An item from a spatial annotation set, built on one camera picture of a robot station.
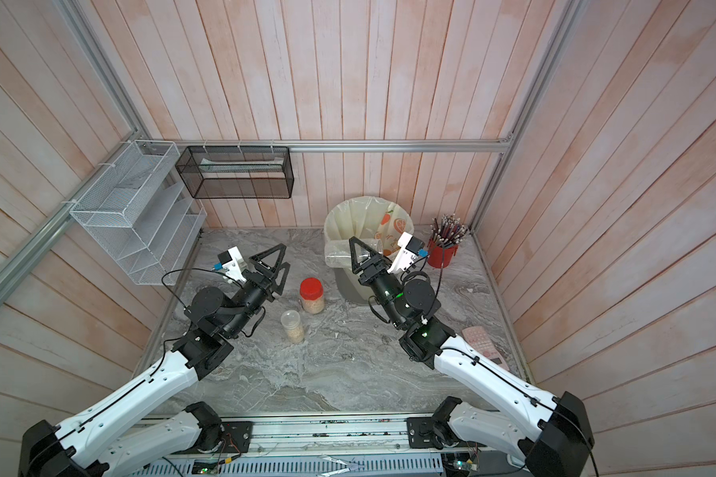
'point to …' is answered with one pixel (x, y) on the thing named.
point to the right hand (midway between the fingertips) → (352, 243)
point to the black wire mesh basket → (238, 172)
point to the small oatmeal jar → (291, 322)
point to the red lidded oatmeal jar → (311, 295)
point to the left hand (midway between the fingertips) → (291, 259)
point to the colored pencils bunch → (447, 231)
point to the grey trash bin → (350, 288)
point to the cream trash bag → (367, 217)
